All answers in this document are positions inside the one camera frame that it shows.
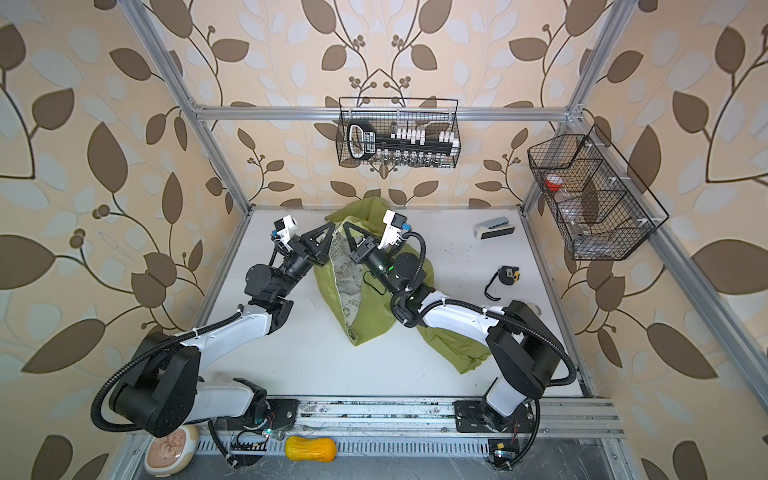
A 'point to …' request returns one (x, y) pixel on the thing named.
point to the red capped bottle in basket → (554, 181)
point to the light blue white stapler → (493, 228)
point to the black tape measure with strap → (507, 275)
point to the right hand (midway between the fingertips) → (344, 227)
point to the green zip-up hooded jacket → (361, 310)
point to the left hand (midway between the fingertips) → (334, 227)
